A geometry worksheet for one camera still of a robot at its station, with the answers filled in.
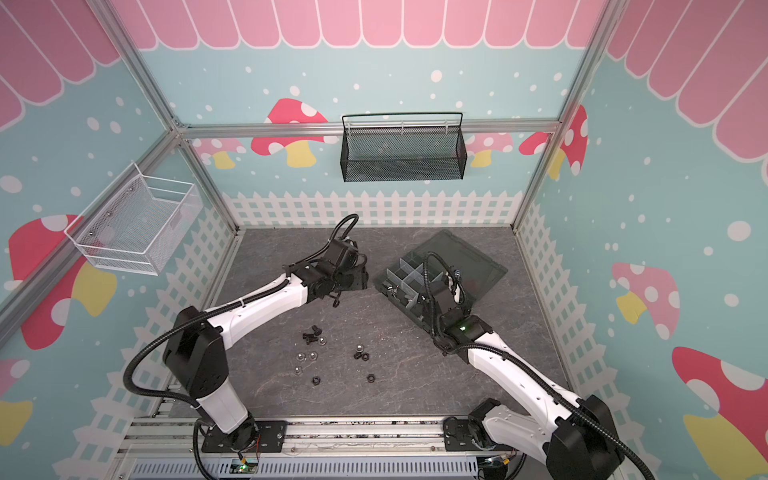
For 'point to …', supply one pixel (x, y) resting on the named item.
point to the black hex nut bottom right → (371, 378)
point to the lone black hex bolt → (335, 303)
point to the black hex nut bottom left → (316, 380)
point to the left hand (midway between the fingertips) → (359, 282)
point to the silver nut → (360, 348)
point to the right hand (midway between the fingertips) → (436, 294)
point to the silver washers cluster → (313, 356)
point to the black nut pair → (365, 356)
